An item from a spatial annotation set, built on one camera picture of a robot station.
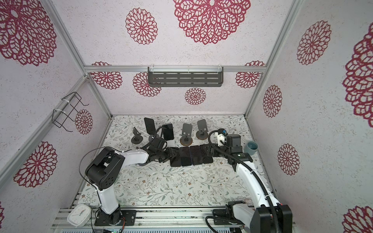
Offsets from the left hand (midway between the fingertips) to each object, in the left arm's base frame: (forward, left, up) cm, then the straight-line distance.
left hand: (175, 157), depth 95 cm
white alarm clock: (-33, +47, +2) cm, 57 cm away
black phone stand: (+14, +27, +2) cm, 31 cm away
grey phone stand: (-5, +21, +1) cm, 22 cm away
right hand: (-2, -21, +17) cm, 27 cm away
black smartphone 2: (-2, -1, -3) cm, 4 cm away
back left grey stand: (-2, +8, +23) cm, 24 cm away
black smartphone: (+18, +17, +10) cm, 26 cm away
